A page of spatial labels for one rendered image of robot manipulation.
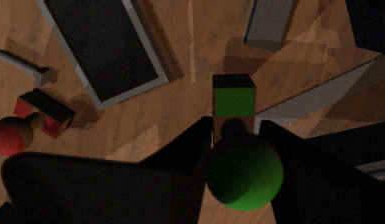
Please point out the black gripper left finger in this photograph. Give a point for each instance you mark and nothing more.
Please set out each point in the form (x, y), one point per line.
(166, 187)

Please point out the grey flat bar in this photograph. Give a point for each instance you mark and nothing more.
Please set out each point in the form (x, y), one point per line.
(324, 94)

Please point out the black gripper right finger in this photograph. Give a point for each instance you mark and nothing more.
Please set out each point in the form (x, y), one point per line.
(318, 188)

